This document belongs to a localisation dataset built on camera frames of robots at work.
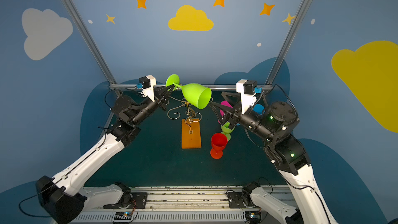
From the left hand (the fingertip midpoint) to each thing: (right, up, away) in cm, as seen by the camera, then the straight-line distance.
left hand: (170, 83), depth 61 cm
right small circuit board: (+38, -62, +12) cm, 74 cm away
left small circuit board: (-25, -63, +12) cm, 69 cm away
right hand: (+18, -6, -11) cm, 22 cm away
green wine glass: (+27, -23, +25) cm, 43 cm away
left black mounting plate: (-18, -56, +14) cm, 60 cm away
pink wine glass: (+25, -13, +32) cm, 43 cm away
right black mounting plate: (+30, -55, +14) cm, 64 cm away
